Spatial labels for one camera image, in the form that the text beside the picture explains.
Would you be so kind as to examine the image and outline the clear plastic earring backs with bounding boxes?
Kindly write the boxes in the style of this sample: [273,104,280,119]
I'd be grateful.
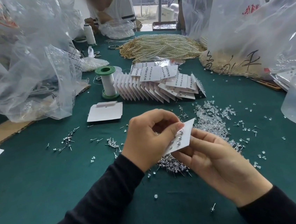
[192,95,269,175]

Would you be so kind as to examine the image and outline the white thread cone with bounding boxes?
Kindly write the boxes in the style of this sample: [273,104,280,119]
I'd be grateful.
[83,23,97,46]

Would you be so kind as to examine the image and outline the small scatter of silver studs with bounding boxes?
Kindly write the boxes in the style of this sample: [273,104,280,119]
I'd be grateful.
[44,126,83,154]

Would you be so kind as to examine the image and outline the stack of white cards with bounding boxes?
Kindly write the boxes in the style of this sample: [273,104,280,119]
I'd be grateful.
[85,100,125,123]

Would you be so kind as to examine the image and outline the person's left forearm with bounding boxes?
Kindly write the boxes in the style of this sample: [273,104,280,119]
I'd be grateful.
[24,151,151,224]

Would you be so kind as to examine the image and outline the row of white cards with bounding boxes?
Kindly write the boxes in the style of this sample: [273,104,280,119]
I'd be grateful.
[111,56,207,109]

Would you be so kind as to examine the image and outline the person's right hand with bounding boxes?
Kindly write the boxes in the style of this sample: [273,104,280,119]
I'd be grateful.
[170,120,275,214]

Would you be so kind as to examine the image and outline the person's right forearm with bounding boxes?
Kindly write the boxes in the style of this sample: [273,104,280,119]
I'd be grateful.
[235,183,296,224]

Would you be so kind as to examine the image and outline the pile of silver stud earrings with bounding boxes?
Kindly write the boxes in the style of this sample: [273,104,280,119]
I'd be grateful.
[100,104,197,186]

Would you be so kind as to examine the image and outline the pile of pearl strands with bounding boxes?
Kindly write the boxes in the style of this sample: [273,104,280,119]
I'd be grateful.
[107,28,208,67]

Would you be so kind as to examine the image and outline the white handwritten plastic bag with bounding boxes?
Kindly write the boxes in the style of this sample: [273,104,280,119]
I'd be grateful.
[181,0,296,87]

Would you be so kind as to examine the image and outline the small bag of pearls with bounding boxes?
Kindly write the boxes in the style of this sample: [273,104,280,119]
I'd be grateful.
[78,44,110,72]

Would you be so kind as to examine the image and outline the green spool of white thread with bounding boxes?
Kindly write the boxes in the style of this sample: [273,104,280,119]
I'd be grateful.
[95,65,120,101]

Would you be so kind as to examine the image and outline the heap of clear plastic bags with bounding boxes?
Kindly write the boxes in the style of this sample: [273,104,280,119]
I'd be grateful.
[263,29,296,94]

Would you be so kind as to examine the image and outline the person's left hand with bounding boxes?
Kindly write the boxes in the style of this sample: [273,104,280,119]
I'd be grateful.
[117,106,190,175]

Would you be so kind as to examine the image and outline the large clear plastic bag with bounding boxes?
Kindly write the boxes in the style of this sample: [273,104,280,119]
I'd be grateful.
[0,41,94,126]

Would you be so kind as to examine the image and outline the white red-printed plastic bag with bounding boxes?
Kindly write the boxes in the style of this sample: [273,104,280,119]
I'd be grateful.
[0,0,86,56]

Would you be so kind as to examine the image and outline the orange and black tool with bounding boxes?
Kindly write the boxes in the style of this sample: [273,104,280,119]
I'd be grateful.
[250,75,283,94]

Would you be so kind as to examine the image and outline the white earring card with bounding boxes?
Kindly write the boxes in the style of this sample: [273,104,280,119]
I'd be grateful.
[161,118,200,157]

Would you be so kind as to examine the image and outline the brown cardboard sheet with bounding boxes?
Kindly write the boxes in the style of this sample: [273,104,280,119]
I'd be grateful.
[0,118,38,146]

